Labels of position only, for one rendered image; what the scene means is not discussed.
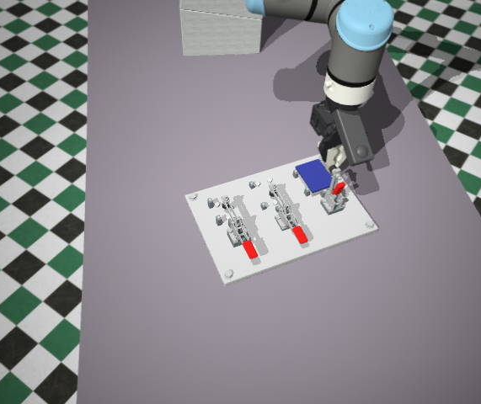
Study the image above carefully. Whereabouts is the toggle clamp with red handle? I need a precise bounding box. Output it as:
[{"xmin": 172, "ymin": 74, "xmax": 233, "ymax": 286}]
[
  {"xmin": 269, "ymin": 183, "xmax": 307, "ymax": 244},
  {"xmin": 222, "ymin": 195, "xmax": 258, "ymax": 259}
]

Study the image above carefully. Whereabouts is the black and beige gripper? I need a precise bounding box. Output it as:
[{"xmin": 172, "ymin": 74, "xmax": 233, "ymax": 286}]
[{"xmin": 309, "ymin": 95, "xmax": 362, "ymax": 173}]

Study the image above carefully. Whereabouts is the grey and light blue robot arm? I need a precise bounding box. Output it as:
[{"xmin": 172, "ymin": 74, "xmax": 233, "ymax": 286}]
[{"xmin": 245, "ymin": 0, "xmax": 394, "ymax": 167}]

